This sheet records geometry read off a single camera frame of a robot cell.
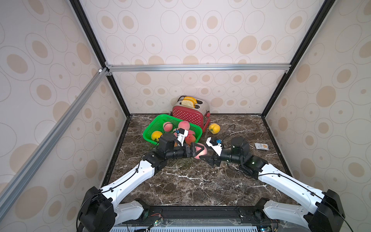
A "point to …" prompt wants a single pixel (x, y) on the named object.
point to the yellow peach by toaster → (214, 128)
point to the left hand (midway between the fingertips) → (202, 151)
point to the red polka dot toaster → (199, 115)
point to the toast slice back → (192, 99)
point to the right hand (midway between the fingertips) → (202, 153)
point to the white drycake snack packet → (262, 146)
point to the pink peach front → (167, 126)
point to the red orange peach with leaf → (189, 138)
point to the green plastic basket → (157, 124)
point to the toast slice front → (187, 103)
